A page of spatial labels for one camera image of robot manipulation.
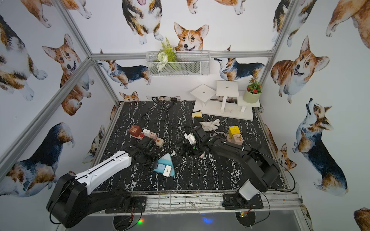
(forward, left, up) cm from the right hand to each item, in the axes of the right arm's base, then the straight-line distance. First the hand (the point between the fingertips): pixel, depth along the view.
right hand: (180, 154), depth 82 cm
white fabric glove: (+26, -18, -10) cm, 33 cm away
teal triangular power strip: (-1, +9, -5) cm, 11 cm away
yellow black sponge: (+37, -8, -10) cm, 39 cm away
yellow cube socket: (+17, -33, -2) cm, 37 cm away
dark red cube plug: (+16, +31, 0) cm, 35 cm away
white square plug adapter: (-9, +7, 0) cm, 11 cm away
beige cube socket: (+10, -33, -2) cm, 35 cm away
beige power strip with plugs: (+15, +23, -1) cm, 28 cm away
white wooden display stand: (+41, -31, 0) cm, 52 cm away
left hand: (-1, +12, -3) cm, 12 cm away
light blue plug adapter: (-6, +11, -2) cm, 13 cm away
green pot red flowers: (+35, -46, +14) cm, 60 cm away
